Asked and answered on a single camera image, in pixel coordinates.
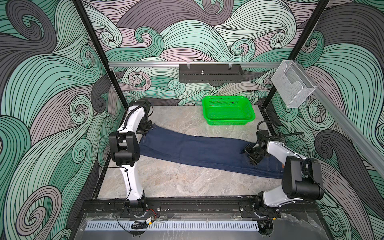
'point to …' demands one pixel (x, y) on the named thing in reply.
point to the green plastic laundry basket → (227, 110)
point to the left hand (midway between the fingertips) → (145, 132)
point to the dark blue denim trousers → (207, 151)
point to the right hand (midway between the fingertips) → (244, 155)
